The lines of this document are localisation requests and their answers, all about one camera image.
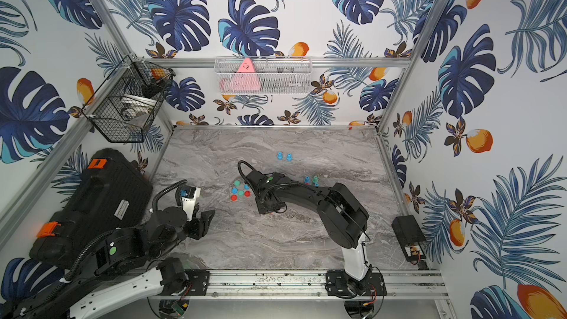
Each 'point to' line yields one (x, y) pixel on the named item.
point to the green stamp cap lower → (240, 193)
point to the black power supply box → (410, 237)
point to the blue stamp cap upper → (246, 187)
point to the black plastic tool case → (111, 193)
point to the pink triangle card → (246, 78)
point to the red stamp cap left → (233, 197)
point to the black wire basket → (129, 100)
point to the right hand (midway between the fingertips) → (268, 207)
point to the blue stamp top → (307, 179)
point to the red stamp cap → (247, 193)
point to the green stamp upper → (315, 179)
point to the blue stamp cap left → (234, 190)
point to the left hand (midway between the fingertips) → (207, 208)
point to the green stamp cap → (237, 182)
